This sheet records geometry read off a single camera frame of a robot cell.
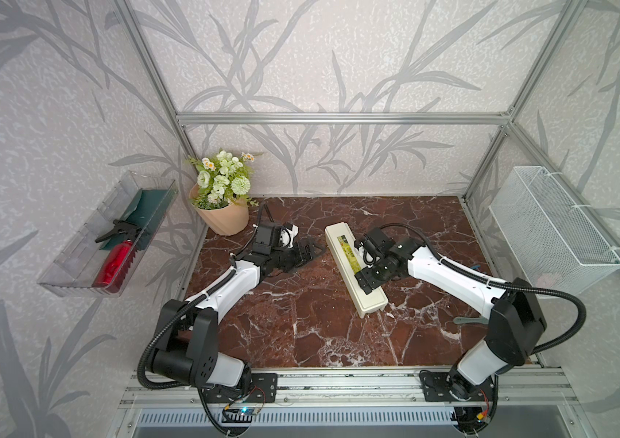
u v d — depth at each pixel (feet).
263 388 2.40
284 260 2.46
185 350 1.39
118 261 1.96
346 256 2.99
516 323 1.42
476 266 3.24
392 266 1.94
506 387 2.45
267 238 2.24
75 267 1.95
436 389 2.39
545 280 2.33
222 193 2.84
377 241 2.18
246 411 2.32
